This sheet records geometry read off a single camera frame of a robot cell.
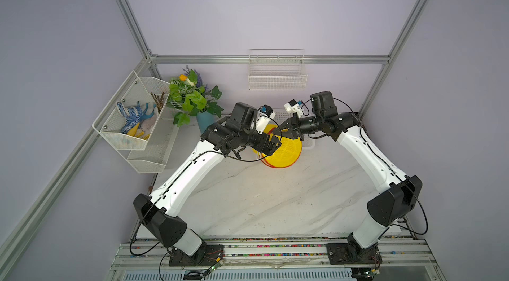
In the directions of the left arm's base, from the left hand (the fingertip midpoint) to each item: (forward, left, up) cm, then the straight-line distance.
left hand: (270, 138), depth 71 cm
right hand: (0, -1, +2) cm, 3 cm away
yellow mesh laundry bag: (-3, -6, -5) cm, 9 cm away
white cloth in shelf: (+8, +48, 0) cm, 49 cm away
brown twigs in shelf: (+20, +47, +1) cm, 51 cm away
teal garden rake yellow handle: (+12, +52, 0) cm, 53 cm away
